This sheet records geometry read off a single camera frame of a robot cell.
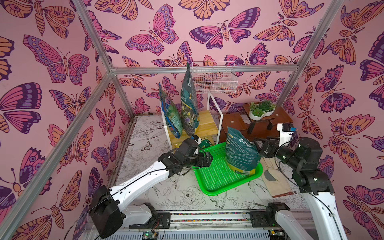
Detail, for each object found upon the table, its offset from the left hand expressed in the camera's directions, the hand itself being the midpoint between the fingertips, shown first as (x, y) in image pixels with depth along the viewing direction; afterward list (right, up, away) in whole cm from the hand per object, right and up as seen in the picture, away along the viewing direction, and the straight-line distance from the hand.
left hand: (207, 156), depth 76 cm
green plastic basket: (+7, -15, +12) cm, 20 cm away
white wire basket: (+6, +47, +19) cm, 51 cm away
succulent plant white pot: (+29, +24, +7) cm, 38 cm away
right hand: (+22, +10, -10) cm, 26 cm away
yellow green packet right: (0, +5, +19) cm, 19 cm away
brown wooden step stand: (+38, +13, +27) cm, 49 cm away
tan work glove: (+39, -15, +11) cm, 43 cm away
